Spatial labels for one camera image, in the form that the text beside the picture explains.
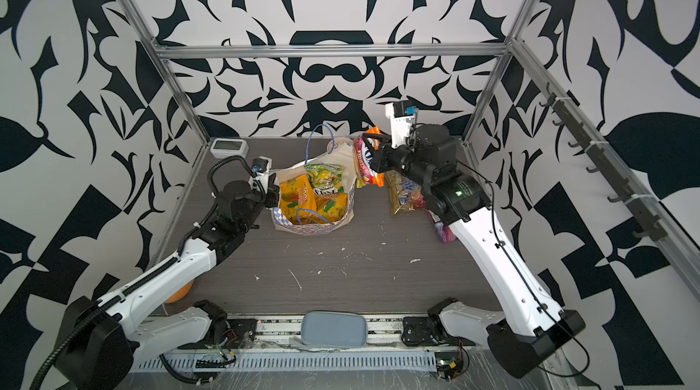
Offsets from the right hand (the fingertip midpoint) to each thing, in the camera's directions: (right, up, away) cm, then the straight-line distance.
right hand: (366, 137), depth 61 cm
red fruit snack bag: (+15, -16, +37) cm, 43 cm away
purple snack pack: (+26, -28, +28) cm, 47 cm away
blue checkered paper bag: (-7, -2, +23) cm, 24 cm away
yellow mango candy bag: (-22, -16, +31) cm, 41 cm away
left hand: (-26, -7, +16) cm, 31 cm away
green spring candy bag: (-12, -11, +34) cm, 38 cm away
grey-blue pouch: (-8, -50, +12) cm, 51 cm away
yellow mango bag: (-10, -20, +33) cm, 40 cm away
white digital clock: (-57, +2, +58) cm, 81 cm away
